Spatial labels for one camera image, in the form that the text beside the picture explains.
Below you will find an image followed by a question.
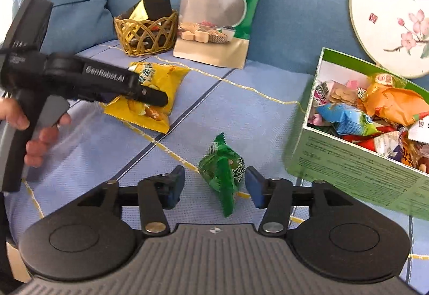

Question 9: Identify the yellow cake packet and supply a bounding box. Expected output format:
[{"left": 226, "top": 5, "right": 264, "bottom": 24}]
[{"left": 367, "top": 73, "right": 406, "bottom": 94}]

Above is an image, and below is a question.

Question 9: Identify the large beige green grain bag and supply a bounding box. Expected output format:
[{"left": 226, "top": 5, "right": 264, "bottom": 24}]
[{"left": 173, "top": 0, "right": 258, "bottom": 68}]

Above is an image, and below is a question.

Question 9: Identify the blue candy packet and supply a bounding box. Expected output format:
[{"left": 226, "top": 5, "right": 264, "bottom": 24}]
[{"left": 316, "top": 103, "right": 377, "bottom": 136}]

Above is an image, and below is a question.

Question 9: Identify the person's left hand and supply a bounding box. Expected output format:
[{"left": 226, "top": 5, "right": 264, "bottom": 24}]
[{"left": 0, "top": 97, "right": 72, "bottom": 168}]

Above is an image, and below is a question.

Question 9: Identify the woven bamboo basket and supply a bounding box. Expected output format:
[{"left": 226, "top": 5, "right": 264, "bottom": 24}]
[{"left": 113, "top": 10, "right": 178, "bottom": 57}]

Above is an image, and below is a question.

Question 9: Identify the blue sofa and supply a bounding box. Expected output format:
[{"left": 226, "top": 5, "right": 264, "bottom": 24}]
[{"left": 1, "top": 0, "right": 428, "bottom": 294}]

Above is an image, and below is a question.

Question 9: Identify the green snack packet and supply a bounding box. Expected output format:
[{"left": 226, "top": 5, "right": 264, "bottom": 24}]
[{"left": 198, "top": 132, "right": 246, "bottom": 217}]

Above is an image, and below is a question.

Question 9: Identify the blue cushion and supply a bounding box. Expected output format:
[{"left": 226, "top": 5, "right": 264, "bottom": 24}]
[{"left": 12, "top": 0, "right": 116, "bottom": 54}]

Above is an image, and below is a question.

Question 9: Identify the red white snack packet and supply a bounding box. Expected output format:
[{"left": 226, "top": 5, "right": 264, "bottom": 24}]
[{"left": 341, "top": 131, "right": 402, "bottom": 161}]

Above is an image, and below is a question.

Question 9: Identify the green white cardboard box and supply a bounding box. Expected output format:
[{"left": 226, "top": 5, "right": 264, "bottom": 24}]
[{"left": 285, "top": 48, "right": 428, "bottom": 219}]

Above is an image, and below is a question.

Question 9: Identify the yellow chip bag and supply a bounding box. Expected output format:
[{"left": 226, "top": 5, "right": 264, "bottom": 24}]
[{"left": 103, "top": 62, "right": 189, "bottom": 134}]

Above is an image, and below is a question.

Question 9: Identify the orange snack packet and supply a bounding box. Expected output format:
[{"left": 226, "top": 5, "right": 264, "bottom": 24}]
[{"left": 364, "top": 87, "right": 428, "bottom": 127}]

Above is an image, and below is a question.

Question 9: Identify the yellow black packet in basket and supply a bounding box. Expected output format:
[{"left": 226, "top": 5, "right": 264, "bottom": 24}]
[{"left": 118, "top": 0, "right": 172, "bottom": 21}]

